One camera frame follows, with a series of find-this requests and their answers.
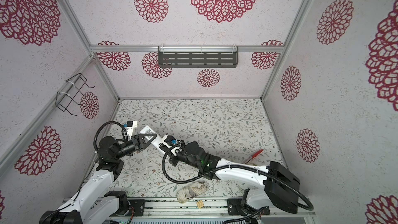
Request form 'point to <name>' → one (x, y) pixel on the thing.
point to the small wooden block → (200, 204)
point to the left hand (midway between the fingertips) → (156, 138)
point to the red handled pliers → (254, 155)
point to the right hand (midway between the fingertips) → (162, 142)
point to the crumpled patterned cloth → (190, 190)
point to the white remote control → (155, 141)
